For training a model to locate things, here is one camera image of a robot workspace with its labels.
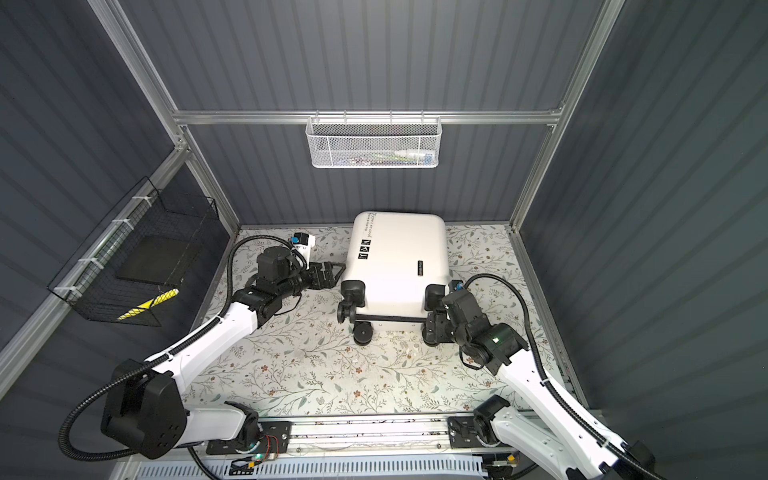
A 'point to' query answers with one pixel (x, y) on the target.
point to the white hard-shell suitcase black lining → (396, 270)
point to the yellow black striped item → (155, 301)
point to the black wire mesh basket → (88, 283)
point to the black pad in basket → (155, 259)
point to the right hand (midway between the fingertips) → (443, 322)
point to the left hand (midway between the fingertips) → (334, 265)
